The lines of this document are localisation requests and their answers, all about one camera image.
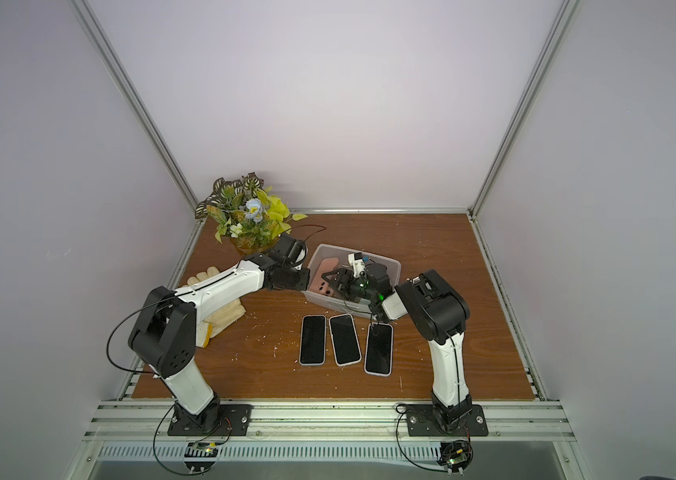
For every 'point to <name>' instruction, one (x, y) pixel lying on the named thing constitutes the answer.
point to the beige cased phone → (345, 340)
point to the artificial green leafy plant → (244, 207)
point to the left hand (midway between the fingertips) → (313, 280)
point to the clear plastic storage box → (323, 251)
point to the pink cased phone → (319, 284)
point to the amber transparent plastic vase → (250, 249)
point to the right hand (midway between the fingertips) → (324, 277)
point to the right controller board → (455, 456)
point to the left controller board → (200, 457)
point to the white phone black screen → (379, 349)
